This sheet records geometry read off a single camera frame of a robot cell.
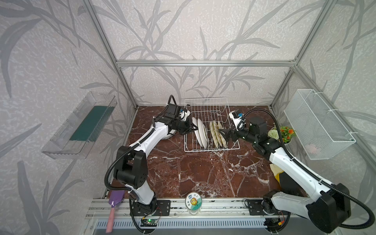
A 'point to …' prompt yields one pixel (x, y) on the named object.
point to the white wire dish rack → (209, 115)
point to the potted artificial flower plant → (287, 134)
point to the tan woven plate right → (223, 142)
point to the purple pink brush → (115, 196)
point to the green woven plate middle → (216, 126)
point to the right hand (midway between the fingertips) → (225, 124)
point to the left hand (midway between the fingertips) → (197, 128)
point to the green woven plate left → (214, 134)
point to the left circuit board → (149, 223)
